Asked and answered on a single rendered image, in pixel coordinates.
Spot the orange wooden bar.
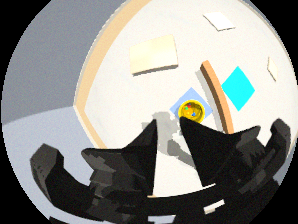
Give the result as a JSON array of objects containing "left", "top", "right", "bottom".
[{"left": 200, "top": 60, "right": 234, "bottom": 135}]

